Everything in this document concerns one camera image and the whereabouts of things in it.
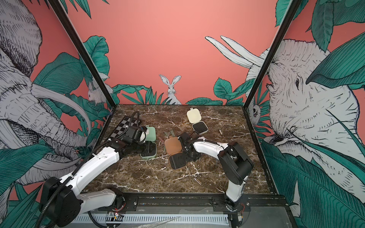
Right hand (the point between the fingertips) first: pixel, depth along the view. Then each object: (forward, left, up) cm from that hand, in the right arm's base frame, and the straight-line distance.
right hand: (188, 156), depth 90 cm
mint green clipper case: (-4, +20, +21) cm, 29 cm away
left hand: (+2, +20, +12) cm, 24 cm away
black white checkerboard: (+24, +48, +2) cm, 54 cm away
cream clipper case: (+31, -4, +3) cm, 32 cm away
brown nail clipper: (-15, -7, -2) cm, 17 cm away
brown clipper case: (+6, +10, +2) cm, 12 cm away
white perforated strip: (-33, +13, -1) cm, 35 cm away
